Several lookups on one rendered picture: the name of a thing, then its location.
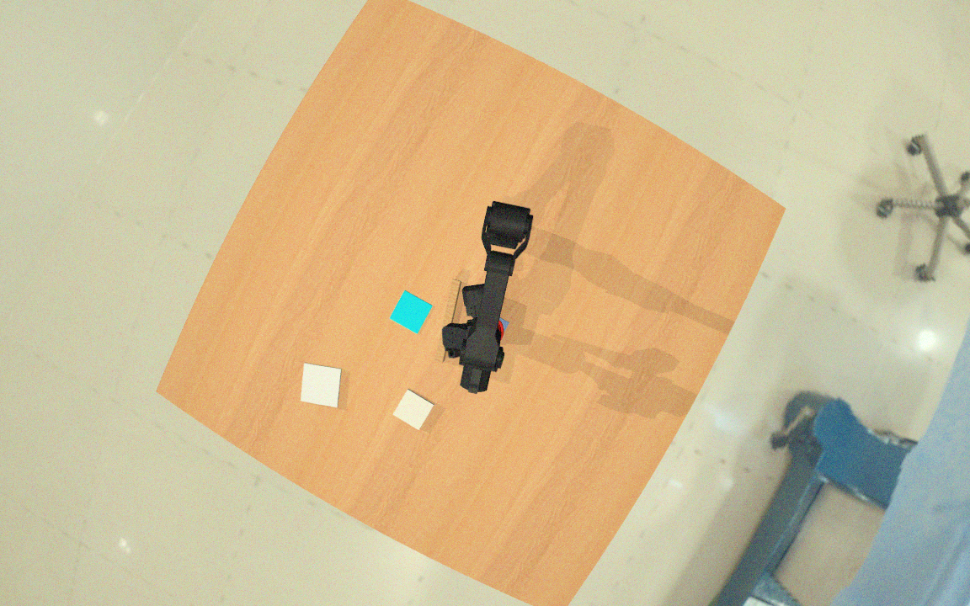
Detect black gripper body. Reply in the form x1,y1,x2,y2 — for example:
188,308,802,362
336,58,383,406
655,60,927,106
462,284,484,332

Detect pale cream square tile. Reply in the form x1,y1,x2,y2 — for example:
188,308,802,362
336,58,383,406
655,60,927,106
301,363,342,408

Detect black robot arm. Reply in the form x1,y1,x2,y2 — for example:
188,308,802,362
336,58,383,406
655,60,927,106
442,201,533,394

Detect cream square block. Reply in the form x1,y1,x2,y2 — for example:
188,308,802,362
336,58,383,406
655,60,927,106
393,389,434,430

